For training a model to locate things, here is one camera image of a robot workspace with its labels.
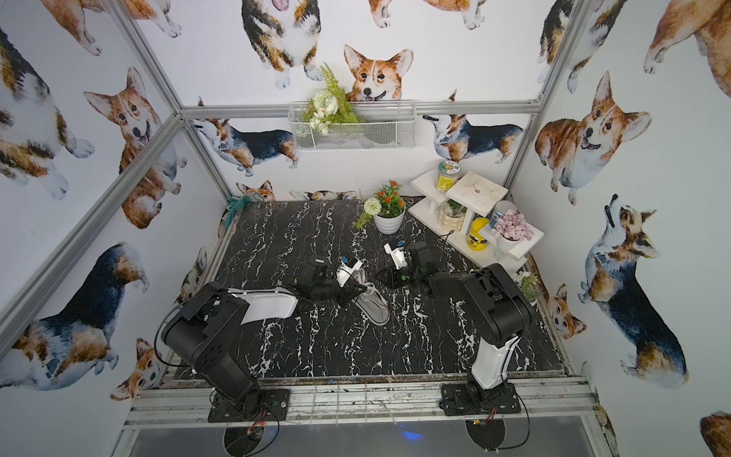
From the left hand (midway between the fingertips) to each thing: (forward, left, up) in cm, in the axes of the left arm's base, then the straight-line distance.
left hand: (363, 280), depth 90 cm
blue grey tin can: (+14, -42, +16) cm, 47 cm away
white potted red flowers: (+27, -8, +4) cm, 28 cm away
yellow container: (+14, -39, 0) cm, 41 cm away
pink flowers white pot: (+5, -42, +18) cm, 46 cm away
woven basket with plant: (+27, -33, 0) cm, 43 cm away
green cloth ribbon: (+41, +56, -7) cm, 70 cm away
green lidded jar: (+32, -29, +16) cm, 46 cm away
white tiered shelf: (+22, -38, +15) cm, 46 cm away
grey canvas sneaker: (-6, -2, -3) cm, 7 cm away
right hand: (+5, -7, 0) cm, 9 cm away
